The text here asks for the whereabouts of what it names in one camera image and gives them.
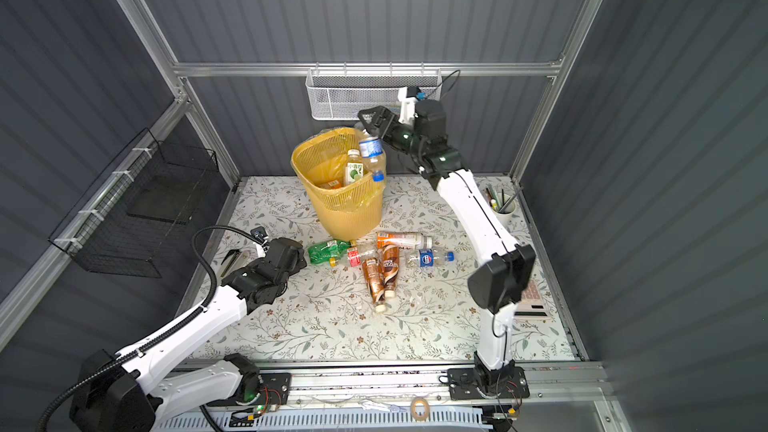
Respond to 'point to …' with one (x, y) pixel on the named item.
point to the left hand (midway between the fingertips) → (282, 257)
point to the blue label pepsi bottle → (428, 257)
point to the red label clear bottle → (353, 254)
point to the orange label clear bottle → (334, 184)
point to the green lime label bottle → (354, 169)
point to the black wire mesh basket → (132, 221)
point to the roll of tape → (426, 409)
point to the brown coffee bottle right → (391, 267)
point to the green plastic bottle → (323, 252)
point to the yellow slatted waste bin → (346, 201)
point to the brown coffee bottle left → (375, 274)
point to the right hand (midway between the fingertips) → (370, 123)
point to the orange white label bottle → (403, 239)
